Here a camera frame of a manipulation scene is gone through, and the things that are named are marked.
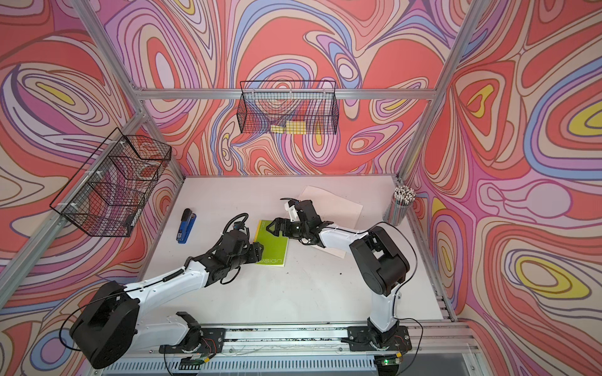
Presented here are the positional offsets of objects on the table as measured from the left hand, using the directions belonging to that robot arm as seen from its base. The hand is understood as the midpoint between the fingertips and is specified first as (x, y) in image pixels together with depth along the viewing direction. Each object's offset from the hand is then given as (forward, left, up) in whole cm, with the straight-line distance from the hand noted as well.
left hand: (261, 249), depth 87 cm
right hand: (+5, -5, +1) cm, 7 cm away
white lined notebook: (+24, -30, -7) cm, 39 cm away
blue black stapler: (+16, +35, -5) cm, 39 cm away
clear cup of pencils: (+15, -54, +7) cm, 56 cm away
